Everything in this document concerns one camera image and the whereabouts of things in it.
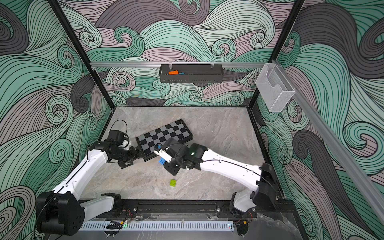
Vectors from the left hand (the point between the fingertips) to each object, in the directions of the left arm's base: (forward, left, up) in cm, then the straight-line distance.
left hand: (139, 157), depth 80 cm
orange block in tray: (+46, -17, +24) cm, 55 cm away
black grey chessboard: (+24, -19, -7) cm, 32 cm away
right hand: (-6, -17, +6) cm, 19 cm away
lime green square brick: (-10, -18, -10) cm, 24 cm away
